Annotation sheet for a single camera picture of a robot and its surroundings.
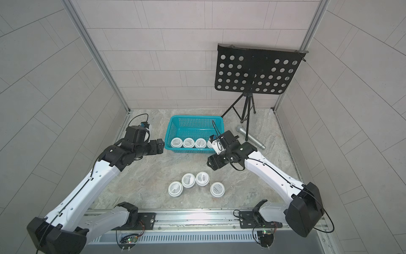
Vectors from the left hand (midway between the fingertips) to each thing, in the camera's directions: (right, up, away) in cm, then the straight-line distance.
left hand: (161, 142), depth 77 cm
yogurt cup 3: (+18, -2, +14) cm, 23 cm away
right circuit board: (+49, -41, -8) cm, 64 cm away
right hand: (+26, -9, 0) cm, 27 cm away
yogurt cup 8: (+28, -23, -1) cm, 36 cm away
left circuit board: (-10, -40, -12) cm, 43 cm away
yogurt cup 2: (+11, -2, +14) cm, 18 cm away
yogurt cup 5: (+8, -22, -2) cm, 23 cm away
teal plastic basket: (+13, +6, +28) cm, 32 cm away
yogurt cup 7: (+20, -19, +2) cm, 28 cm away
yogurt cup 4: (+24, 0, -6) cm, 25 cm away
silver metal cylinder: (+48, 0, +21) cm, 53 cm away
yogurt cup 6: (+14, -18, -2) cm, 23 cm away
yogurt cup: (+4, -2, +14) cm, 15 cm away
